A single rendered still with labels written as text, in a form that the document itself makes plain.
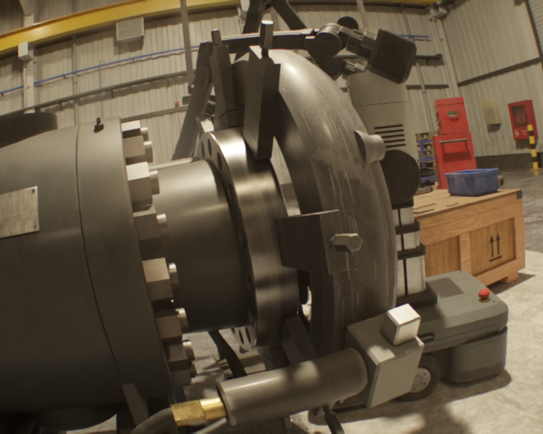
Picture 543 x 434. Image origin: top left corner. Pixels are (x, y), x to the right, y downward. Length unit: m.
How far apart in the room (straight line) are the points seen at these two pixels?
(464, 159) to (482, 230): 2.69
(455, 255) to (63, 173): 1.74
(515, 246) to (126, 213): 2.05
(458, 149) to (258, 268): 4.21
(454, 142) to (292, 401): 4.34
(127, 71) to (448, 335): 11.34
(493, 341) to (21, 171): 1.27
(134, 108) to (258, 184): 11.15
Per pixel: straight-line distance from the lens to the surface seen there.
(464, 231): 2.12
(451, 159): 4.86
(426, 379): 1.37
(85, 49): 12.52
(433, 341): 1.32
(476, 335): 1.36
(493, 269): 2.31
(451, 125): 4.86
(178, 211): 0.82
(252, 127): 0.80
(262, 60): 0.72
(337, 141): 0.67
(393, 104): 1.36
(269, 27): 0.72
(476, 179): 2.33
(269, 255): 0.77
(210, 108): 1.70
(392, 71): 1.22
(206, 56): 1.38
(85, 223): 0.69
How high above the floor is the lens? 0.73
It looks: 4 degrees down
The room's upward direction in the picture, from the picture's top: 9 degrees counter-clockwise
